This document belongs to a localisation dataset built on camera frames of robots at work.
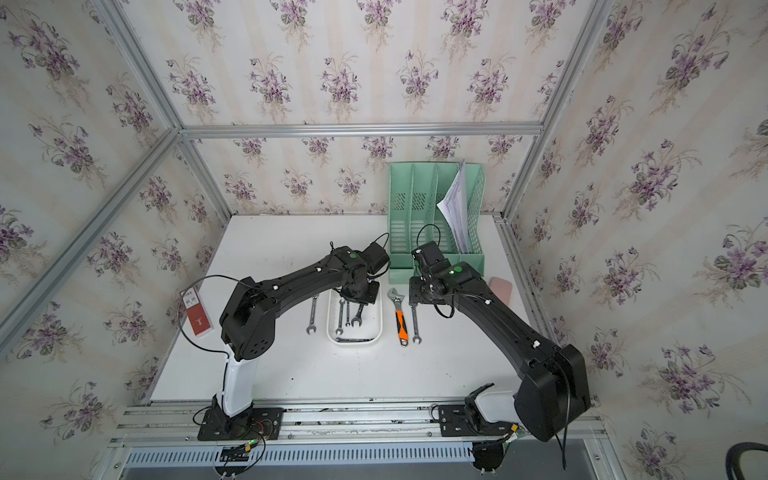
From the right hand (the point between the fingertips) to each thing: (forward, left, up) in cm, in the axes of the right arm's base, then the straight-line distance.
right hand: (422, 292), depth 82 cm
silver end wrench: (-7, +1, -14) cm, 16 cm away
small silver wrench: (-4, +33, -14) cm, 36 cm away
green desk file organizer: (+42, 0, -13) cm, 44 cm away
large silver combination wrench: (-4, +18, -8) cm, 20 cm away
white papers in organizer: (+23, -10, +11) cm, 28 cm away
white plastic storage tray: (-5, +15, -15) cm, 21 cm away
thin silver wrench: (-6, +24, -13) cm, 28 cm away
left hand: (+1, +15, -8) cm, 17 cm away
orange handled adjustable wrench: (-1, +6, -13) cm, 14 cm away
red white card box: (-1, +71, -14) cm, 72 cm away
